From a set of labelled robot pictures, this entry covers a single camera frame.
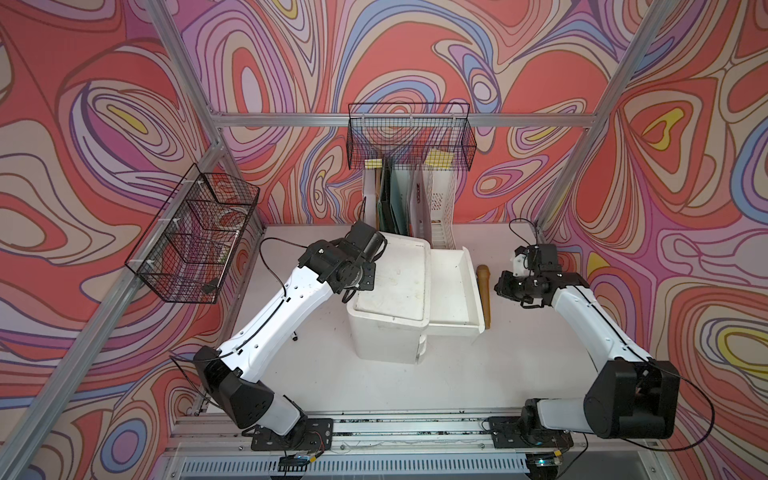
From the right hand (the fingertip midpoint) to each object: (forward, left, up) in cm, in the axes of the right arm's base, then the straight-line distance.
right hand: (497, 295), depth 85 cm
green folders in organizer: (+32, +29, +11) cm, 44 cm away
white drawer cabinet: (-14, +32, +13) cm, 37 cm away
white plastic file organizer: (+44, +11, +8) cm, 46 cm away
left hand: (-1, +38, +13) cm, 40 cm away
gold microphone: (+10, -1, -10) cm, 14 cm away
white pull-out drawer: (-5, +14, +3) cm, 15 cm away
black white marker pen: (-6, +61, -11) cm, 62 cm away
